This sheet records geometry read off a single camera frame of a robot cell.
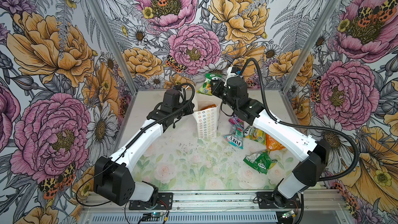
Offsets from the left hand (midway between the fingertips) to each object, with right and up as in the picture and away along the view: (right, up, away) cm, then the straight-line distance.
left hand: (194, 109), depth 81 cm
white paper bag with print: (+6, -1, -3) cm, 7 cm away
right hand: (+8, +11, -8) cm, 16 cm away
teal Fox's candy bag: (+24, -14, +11) cm, 30 cm away
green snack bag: (+35, -27, +2) cm, 45 cm away
